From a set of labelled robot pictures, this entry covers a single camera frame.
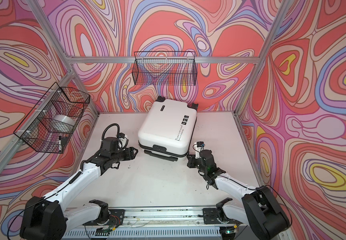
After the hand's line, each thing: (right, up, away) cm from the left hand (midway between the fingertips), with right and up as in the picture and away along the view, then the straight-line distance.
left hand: (135, 150), depth 85 cm
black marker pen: (-33, +5, -13) cm, 36 cm away
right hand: (+31, -6, +3) cm, 31 cm away
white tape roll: (-31, +15, -15) cm, 37 cm away
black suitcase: (+18, +11, -2) cm, 21 cm away
